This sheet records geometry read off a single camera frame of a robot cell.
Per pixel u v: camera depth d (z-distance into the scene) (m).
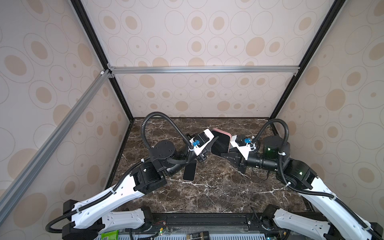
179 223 0.75
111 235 0.69
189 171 0.90
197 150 0.44
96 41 0.78
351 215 0.39
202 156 0.45
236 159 0.52
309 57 0.85
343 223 0.39
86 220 0.38
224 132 0.50
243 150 0.50
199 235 0.68
